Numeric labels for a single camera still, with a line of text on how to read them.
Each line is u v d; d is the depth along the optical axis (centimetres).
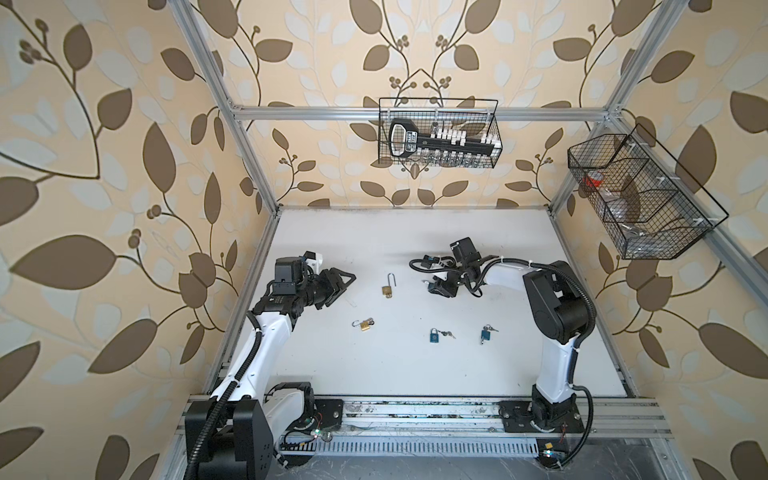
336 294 72
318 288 71
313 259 77
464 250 83
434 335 88
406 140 85
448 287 89
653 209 72
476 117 91
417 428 74
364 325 90
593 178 87
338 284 72
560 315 52
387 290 98
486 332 89
